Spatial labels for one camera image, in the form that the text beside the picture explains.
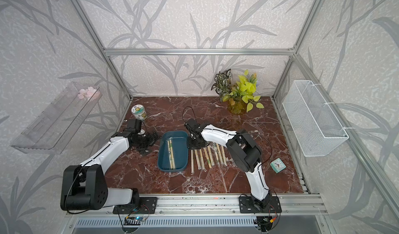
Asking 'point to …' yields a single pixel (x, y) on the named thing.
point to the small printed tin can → (138, 112)
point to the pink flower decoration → (90, 94)
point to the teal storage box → (180, 148)
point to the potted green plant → (238, 93)
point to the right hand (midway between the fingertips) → (189, 147)
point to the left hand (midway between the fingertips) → (159, 141)
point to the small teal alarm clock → (278, 165)
